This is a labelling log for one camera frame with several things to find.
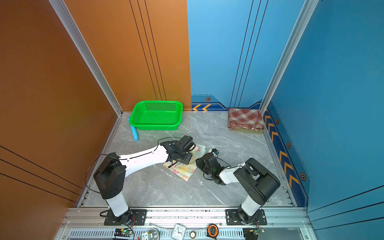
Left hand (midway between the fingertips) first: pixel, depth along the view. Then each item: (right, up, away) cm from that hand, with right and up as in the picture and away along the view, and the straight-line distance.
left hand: (188, 155), depth 88 cm
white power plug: (-16, -28, -26) cm, 42 cm away
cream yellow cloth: (-2, -9, 0) cm, 10 cm away
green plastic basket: (-27, +26, +30) cm, 48 cm away
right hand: (+4, -5, +4) cm, 7 cm away
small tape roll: (+4, -31, -22) cm, 38 cm away
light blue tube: (-39, +14, +18) cm, 45 cm away
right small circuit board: (+35, -32, -18) cm, 50 cm away
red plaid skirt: (+39, +23, +21) cm, 50 cm away
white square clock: (-3, -31, -20) cm, 37 cm away
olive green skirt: (+40, +15, +19) cm, 47 cm away
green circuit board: (-30, -33, -17) cm, 48 cm away
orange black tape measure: (+12, -30, -21) cm, 38 cm away
